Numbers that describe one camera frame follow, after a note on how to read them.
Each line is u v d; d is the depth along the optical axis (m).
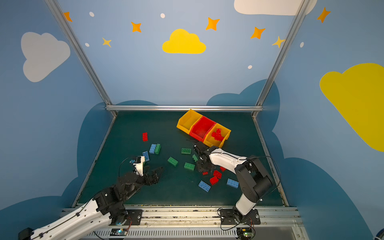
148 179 0.67
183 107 1.17
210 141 1.03
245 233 0.71
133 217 0.75
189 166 0.91
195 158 0.94
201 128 1.05
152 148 0.99
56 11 0.70
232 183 0.84
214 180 0.85
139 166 0.67
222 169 0.57
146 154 0.96
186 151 0.98
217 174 0.87
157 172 0.68
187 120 1.15
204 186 0.84
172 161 0.93
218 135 1.01
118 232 0.71
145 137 1.05
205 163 0.77
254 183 0.46
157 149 0.98
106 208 0.54
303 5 0.69
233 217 0.68
